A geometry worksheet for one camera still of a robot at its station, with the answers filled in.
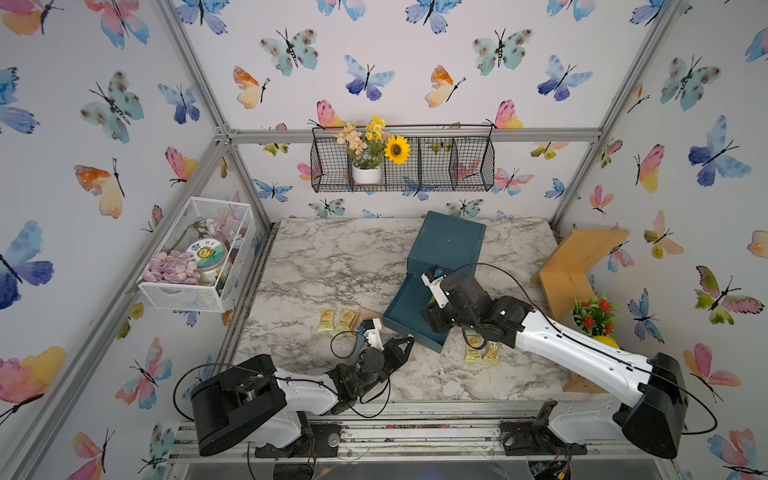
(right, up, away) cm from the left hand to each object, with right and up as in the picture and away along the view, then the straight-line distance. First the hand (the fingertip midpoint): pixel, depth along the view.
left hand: (419, 341), depth 79 cm
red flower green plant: (+43, +7, -5) cm, 44 cm away
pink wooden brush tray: (-16, +4, +16) cm, 23 cm away
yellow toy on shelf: (+44, +2, -8) cm, 44 cm away
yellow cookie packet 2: (-21, +2, +14) cm, 26 cm away
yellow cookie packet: (-28, +3, +14) cm, 31 cm away
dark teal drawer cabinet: (+9, +26, +7) cm, 28 cm away
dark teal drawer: (-4, +5, +11) cm, 13 cm away
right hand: (+3, +10, -2) cm, 11 cm away
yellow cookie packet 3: (+21, -6, +7) cm, 23 cm away
